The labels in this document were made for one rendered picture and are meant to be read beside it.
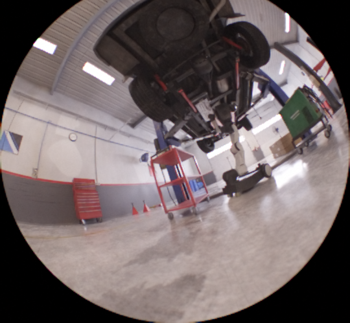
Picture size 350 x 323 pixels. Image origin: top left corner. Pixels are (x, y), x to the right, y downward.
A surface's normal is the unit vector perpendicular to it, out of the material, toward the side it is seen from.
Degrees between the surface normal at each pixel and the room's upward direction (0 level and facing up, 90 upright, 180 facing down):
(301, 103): 86
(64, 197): 90
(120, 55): 177
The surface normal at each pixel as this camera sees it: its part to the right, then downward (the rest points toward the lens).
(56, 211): 0.81, -0.45
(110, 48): 0.29, 0.86
